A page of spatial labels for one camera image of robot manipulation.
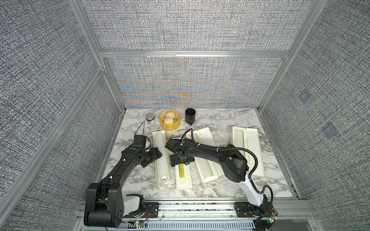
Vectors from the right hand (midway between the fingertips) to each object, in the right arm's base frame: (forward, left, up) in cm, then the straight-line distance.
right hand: (178, 158), depth 90 cm
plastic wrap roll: (-5, +9, +4) cm, 11 cm away
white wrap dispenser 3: (+12, -45, +5) cm, 47 cm away
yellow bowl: (+29, +7, +3) cm, 30 cm away
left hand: (0, +11, +5) cm, 12 cm away
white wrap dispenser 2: (-9, -17, +5) cm, 21 cm away
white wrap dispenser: (-13, +6, +3) cm, 15 cm away
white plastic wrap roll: (-12, -3, +1) cm, 12 cm away
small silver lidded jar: (+31, +21, +3) cm, 38 cm away
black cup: (+32, -8, +4) cm, 33 cm away
